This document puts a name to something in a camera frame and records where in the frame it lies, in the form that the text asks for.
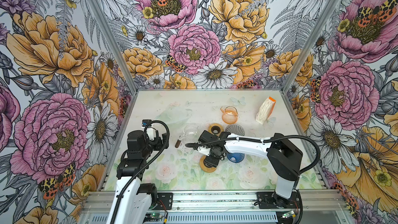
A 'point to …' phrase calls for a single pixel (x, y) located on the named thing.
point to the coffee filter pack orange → (266, 110)
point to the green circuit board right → (289, 213)
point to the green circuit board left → (154, 215)
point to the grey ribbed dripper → (236, 129)
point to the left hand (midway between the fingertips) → (160, 138)
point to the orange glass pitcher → (229, 114)
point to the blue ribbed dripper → (235, 157)
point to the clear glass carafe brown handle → (190, 136)
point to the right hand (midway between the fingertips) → (213, 162)
